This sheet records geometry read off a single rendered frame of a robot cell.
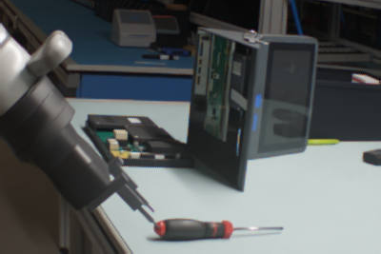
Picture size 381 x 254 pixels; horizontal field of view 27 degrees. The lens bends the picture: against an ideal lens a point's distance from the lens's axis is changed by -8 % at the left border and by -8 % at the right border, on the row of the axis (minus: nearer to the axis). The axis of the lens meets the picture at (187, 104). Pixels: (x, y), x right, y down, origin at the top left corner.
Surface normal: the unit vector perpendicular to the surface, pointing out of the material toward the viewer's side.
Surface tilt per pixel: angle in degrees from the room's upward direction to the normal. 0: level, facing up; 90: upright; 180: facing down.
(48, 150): 98
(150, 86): 90
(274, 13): 90
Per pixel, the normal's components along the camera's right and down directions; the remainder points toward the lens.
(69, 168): -0.08, -0.07
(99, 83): 0.29, 0.20
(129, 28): 0.26, -0.62
